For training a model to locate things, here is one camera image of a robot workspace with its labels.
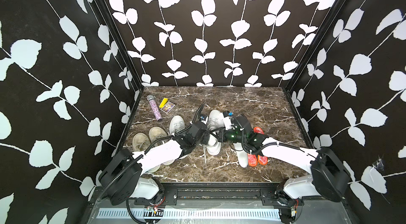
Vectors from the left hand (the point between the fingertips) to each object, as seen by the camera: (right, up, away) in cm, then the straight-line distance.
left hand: (207, 128), depth 86 cm
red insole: (+31, -17, 0) cm, 35 cm away
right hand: (+1, 0, -9) cm, 9 cm away
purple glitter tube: (-40, +18, +24) cm, 50 cm away
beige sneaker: (-29, -3, +5) cm, 30 cm away
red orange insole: (+25, -17, 0) cm, 31 cm away
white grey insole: (+20, -16, 0) cm, 25 cm away
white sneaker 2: (+5, +3, +5) cm, 8 cm away
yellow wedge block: (-31, +16, +26) cm, 43 cm away
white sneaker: (-18, +2, +7) cm, 19 cm away
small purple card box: (-27, +11, +22) cm, 36 cm away
